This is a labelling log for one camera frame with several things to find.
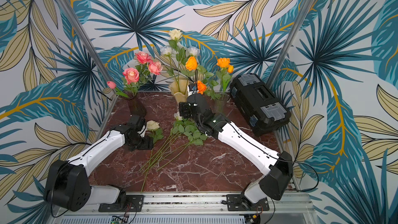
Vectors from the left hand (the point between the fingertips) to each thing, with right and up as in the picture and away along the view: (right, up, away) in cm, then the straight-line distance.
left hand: (145, 148), depth 84 cm
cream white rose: (+19, +53, +6) cm, 56 cm away
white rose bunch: (+20, +6, +13) cm, 24 cm away
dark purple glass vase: (-10, +23, +12) cm, 28 cm away
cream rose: (+2, +5, +11) cm, 13 cm away
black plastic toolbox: (+64, +23, +6) cm, 68 cm away
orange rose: (+42, +47, +2) cm, 63 cm away
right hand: (+24, +25, -10) cm, 36 cm away
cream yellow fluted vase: (+19, +29, +6) cm, 35 cm away
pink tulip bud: (-17, +34, -2) cm, 38 cm away
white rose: (+12, +55, +8) cm, 57 cm away
